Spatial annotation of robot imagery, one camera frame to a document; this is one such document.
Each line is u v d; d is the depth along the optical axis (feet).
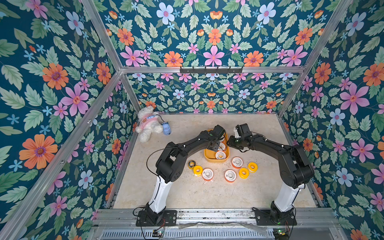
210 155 3.04
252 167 2.97
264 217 2.41
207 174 2.88
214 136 2.50
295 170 1.62
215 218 2.46
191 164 3.04
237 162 3.02
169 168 1.74
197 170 2.93
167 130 3.38
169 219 2.41
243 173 2.90
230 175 2.87
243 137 2.50
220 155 3.08
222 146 3.22
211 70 3.05
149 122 3.40
